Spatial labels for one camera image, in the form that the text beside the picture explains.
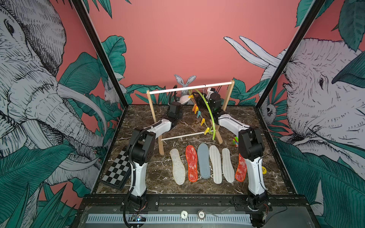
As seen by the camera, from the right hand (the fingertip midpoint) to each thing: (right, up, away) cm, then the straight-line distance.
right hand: (191, 91), depth 89 cm
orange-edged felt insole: (+1, -44, +1) cm, 44 cm away
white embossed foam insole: (-5, -4, +3) cm, 7 cm away
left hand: (-9, -9, +10) cm, 16 cm away
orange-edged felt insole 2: (+30, -50, -6) cm, 59 cm away
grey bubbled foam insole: (+8, -39, +6) cm, 40 cm away
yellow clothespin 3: (0, -3, +1) cm, 3 cm away
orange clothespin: (+2, -11, -2) cm, 12 cm away
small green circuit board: (-28, -68, -19) cm, 76 cm away
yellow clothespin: (+7, -19, -11) cm, 23 cm away
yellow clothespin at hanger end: (+8, -24, -15) cm, 29 cm away
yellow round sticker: (+45, -50, -3) cm, 67 cm away
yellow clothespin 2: (+3, -12, -4) cm, 13 cm away
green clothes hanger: (+10, -15, -19) cm, 26 cm away
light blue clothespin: (+4, -15, -7) cm, 17 cm away
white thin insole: (+23, -47, -1) cm, 53 cm away
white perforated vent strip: (-11, -68, -19) cm, 72 cm away
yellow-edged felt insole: (-8, -49, -5) cm, 50 cm away
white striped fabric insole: (+16, -43, +1) cm, 46 cm away
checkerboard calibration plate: (-43, -48, -7) cm, 65 cm away
